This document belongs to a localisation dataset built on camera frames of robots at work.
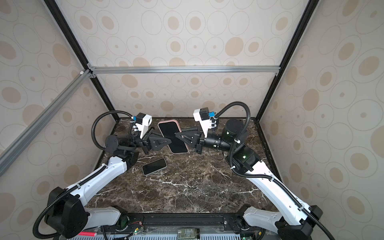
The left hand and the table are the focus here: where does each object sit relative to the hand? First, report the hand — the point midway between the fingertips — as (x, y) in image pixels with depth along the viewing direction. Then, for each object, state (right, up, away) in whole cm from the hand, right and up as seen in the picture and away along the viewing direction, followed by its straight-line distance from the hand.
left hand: (171, 147), depth 53 cm
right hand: (+3, +4, -2) cm, 5 cm away
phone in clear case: (-17, -16, +39) cm, 46 cm away
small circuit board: (+6, -41, +14) cm, 44 cm away
